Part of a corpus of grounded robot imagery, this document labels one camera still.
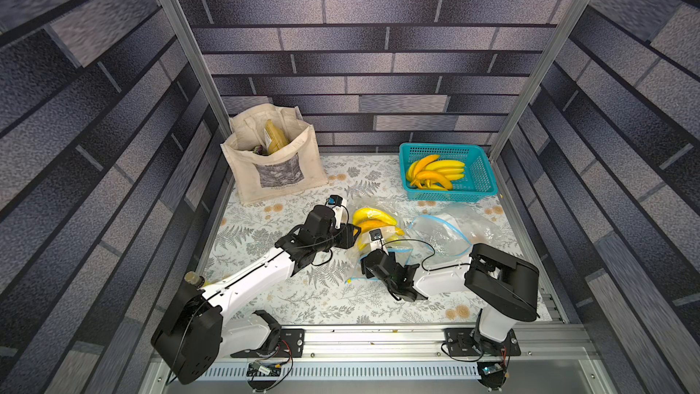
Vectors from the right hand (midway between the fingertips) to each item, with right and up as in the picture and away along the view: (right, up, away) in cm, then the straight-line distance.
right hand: (367, 249), depth 90 cm
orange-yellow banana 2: (+26, +26, +11) cm, 38 cm away
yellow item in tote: (-31, +39, +4) cm, 50 cm away
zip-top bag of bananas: (+10, +10, +4) cm, 14 cm away
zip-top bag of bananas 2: (+25, +7, -9) cm, 27 cm away
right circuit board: (+34, -28, -17) cm, 47 cm away
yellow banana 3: (+37, +25, +17) cm, 48 cm away
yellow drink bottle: (-48, -2, -19) cm, 52 cm away
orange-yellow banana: (+23, +31, +16) cm, 42 cm away
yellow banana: (+18, +27, +17) cm, 37 cm away
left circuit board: (-29, -27, -19) cm, 44 cm away
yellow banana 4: (+28, +21, +16) cm, 38 cm away
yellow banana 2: (+32, +30, +16) cm, 47 cm away
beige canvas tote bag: (-25, +28, +5) cm, 38 cm away
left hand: (-4, +9, -10) cm, 13 cm away
